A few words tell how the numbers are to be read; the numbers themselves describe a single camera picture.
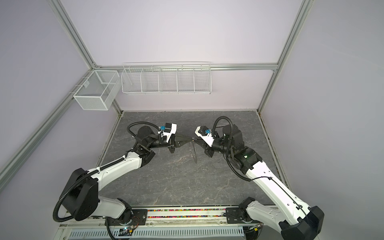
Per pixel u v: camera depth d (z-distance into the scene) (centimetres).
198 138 67
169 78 98
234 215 73
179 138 63
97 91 97
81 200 42
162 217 75
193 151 92
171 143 62
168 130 58
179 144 65
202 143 60
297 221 38
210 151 60
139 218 73
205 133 55
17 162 53
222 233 158
